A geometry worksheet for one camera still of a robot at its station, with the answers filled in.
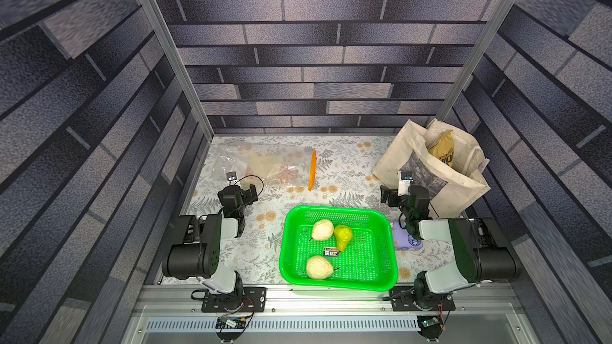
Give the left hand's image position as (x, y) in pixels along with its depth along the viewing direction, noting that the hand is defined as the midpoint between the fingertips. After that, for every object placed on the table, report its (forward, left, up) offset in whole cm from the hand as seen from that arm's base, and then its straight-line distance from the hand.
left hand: (240, 183), depth 94 cm
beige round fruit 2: (-31, -31, 0) cm, 44 cm away
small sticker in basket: (-25, -36, -6) cm, 44 cm away
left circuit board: (-46, -4, -8) cm, 47 cm away
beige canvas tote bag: (-11, -75, +15) cm, 77 cm away
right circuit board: (-46, -66, -8) cm, 81 cm away
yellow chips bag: (+5, -76, +19) cm, 78 cm away
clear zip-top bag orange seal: (+15, -9, -8) cm, 19 cm away
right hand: (+1, -63, 0) cm, 63 cm away
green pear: (-21, -40, 0) cm, 45 cm away
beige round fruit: (-19, -33, -1) cm, 38 cm away
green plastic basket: (-27, -50, -6) cm, 57 cm away
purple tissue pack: (-22, -61, 0) cm, 65 cm away
